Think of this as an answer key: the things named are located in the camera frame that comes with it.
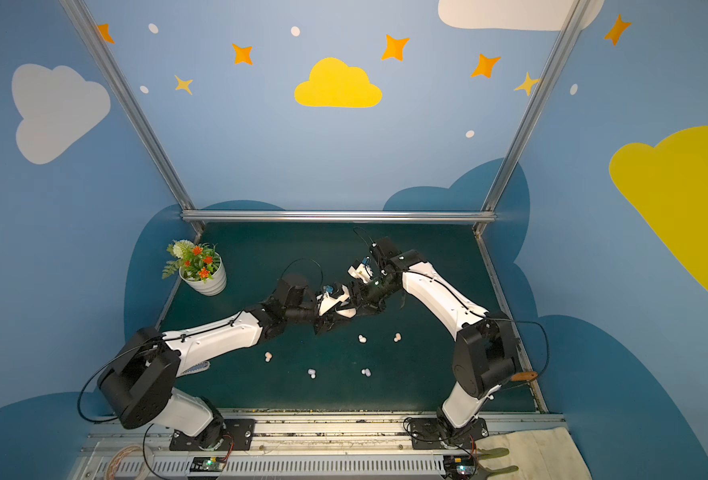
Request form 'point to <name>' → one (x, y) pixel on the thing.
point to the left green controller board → (207, 464)
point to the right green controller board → (459, 466)
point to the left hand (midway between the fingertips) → (351, 312)
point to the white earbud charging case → (348, 312)
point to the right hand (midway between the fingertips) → (348, 308)
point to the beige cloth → (538, 454)
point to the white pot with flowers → (200, 267)
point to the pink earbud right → (397, 337)
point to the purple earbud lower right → (366, 372)
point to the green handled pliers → (483, 473)
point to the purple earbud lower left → (312, 372)
